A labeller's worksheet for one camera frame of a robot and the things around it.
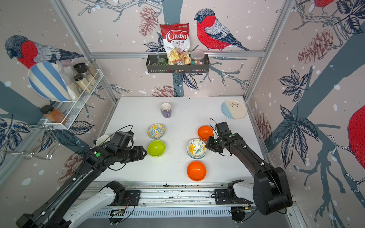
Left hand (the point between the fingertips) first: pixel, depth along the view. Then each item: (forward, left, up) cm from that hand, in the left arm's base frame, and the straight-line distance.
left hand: (145, 150), depth 73 cm
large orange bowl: (-6, -28, -14) cm, 32 cm away
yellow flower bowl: (+7, -28, -13) cm, 32 cm away
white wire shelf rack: (+10, +36, +18) cm, 42 cm away
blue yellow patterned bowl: (+22, 0, -16) cm, 27 cm away
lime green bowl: (+8, -2, -14) cm, 16 cm away
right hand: (+8, -34, -9) cm, 36 cm away
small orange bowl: (+19, -34, -13) cm, 41 cm away
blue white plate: (+44, -61, -18) cm, 77 cm away
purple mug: (+34, -7, -7) cm, 36 cm away
